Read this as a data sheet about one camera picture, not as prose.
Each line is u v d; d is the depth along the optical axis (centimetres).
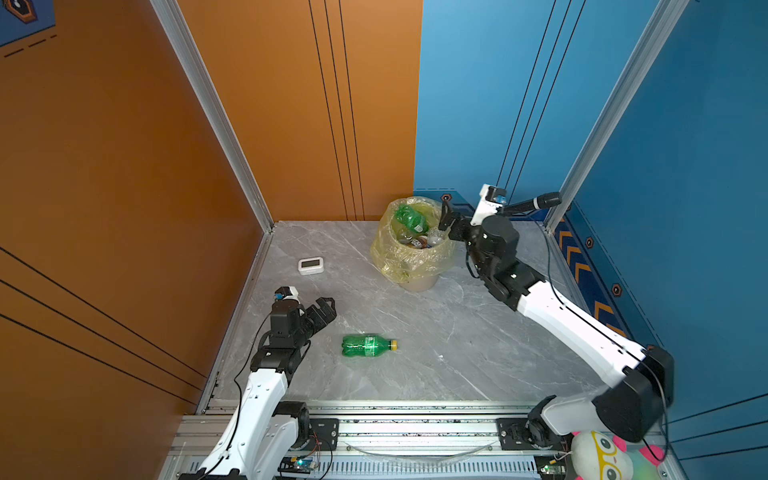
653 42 74
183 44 74
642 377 40
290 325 64
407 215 87
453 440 74
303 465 70
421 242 90
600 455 64
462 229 64
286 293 73
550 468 71
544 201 85
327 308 75
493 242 53
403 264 81
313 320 73
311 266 105
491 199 59
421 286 101
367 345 83
